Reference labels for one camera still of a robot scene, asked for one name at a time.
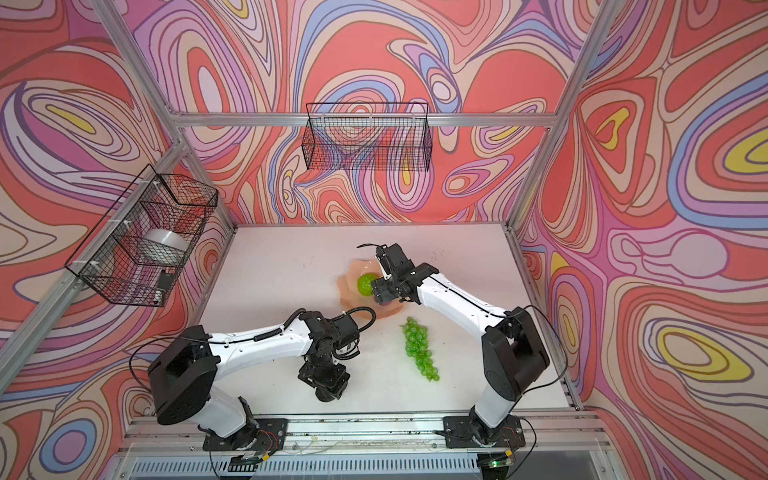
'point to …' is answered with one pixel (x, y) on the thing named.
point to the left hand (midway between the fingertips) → (335, 391)
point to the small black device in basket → (165, 280)
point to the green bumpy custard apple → (365, 284)
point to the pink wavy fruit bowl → (350, 297)
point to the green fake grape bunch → (416, 340)
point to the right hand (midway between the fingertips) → (392, 290)
